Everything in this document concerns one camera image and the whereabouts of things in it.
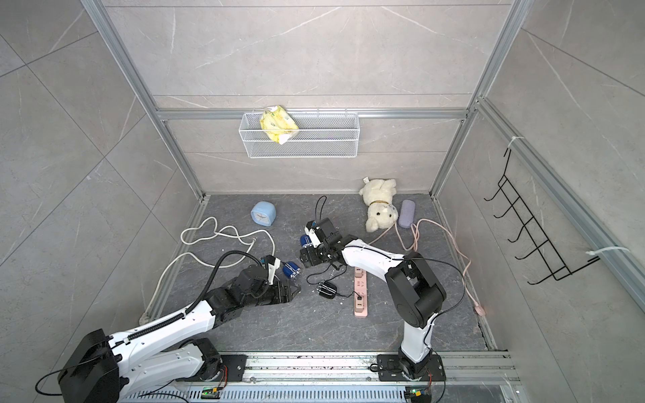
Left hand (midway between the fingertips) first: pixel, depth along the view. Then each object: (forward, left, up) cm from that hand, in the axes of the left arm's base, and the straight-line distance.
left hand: (296, 286), depth 79 cm
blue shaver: (+23, -1, -8) cm, 24 cm away
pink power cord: (+28, -49, -9) cm, 57 cm away
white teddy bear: (+43, -34, -3) cm, 55 cm away
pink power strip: (-4, -21, -3) cm, 21 cm away
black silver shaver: (+2, -10, -8) cm, 13 cm away
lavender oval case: (+36, -47, -9) cm, 60 cm away
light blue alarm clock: (+33, +16, -2) cm, 36 cm away
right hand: (+14, -5, -3) cm, 15 cm away
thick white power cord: (+21, +19, -6) cm, 29 cm away
